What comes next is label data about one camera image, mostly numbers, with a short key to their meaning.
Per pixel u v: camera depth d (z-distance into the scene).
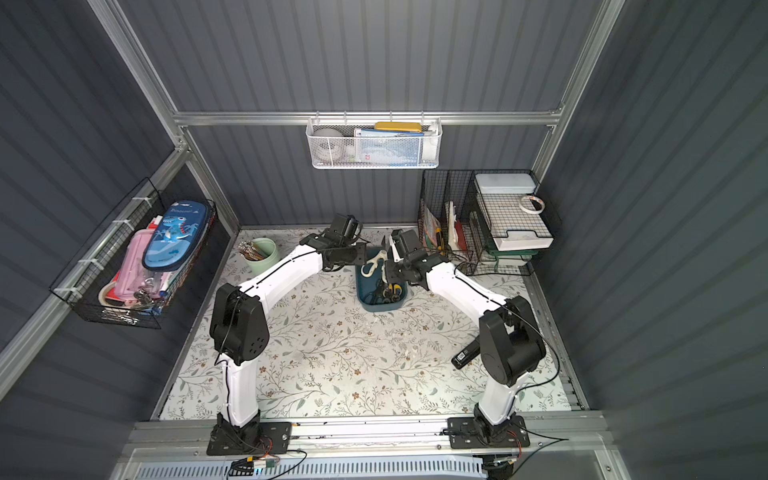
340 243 0.71
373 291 1.00
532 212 0.97
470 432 0.74
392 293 0.99
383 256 0.93
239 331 0.51
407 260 0.70
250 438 0.65
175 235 0.70
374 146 0.87
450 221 1.05
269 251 1.01
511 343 0.47
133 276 0.68
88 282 0.62
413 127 0.89
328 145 0.84
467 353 0.84
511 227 0.93
